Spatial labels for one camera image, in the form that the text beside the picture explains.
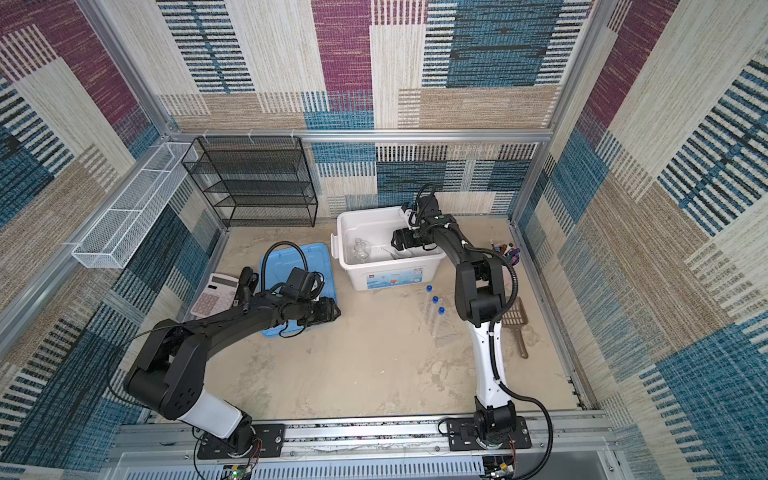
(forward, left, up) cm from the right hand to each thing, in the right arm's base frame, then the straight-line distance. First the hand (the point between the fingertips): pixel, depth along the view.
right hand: (405, 241), depth 103 cm
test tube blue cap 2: (-27, -7, -1) cm, 28 cm away
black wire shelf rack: (+23, +53, +10) cm, 59 cm away
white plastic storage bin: (-15, +7, +6) cm, 18 cm away
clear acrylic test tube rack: (-28, -13, -7) cm, 32 cm away
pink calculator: (-16, +61, -5) cm, 64 cm away
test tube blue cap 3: (-30, -8, -1) cm, 31 cm away
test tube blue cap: (-24, -5, +7) cm, 25 cm away
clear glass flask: (-1, +15, -3) cm, 16 cm away
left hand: (-24, +22, -2) cm, 33 cm away
